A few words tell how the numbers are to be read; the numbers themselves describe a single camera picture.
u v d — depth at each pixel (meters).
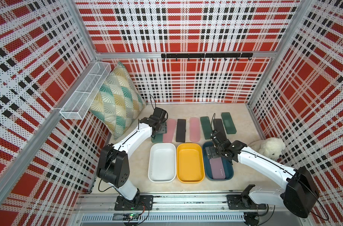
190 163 0.86
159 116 0.69
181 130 1.05
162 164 0.92
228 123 1.08
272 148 0.73
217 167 0.84
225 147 0.62
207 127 1.01
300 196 0.40
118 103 0.88
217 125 1.08
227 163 0.83
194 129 1.05
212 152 0.75
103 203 0.75
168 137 1.03
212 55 0.88
